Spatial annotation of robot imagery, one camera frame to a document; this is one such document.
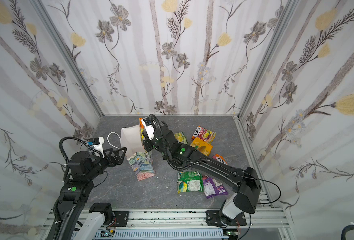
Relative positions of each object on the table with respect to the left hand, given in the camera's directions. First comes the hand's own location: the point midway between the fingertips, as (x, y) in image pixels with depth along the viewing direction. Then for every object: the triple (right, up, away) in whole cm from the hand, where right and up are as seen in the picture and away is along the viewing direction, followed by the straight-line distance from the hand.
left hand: (117, 145), depth 71 cm
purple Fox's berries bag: (+48, -25, +11) cm, 56 cm away
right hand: (+13, +8, -6) cm, 16 cm away
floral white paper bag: (+10, -8, +4) cm, 14 cm away
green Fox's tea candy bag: (+36, -22, +13) cm, 44 cm away
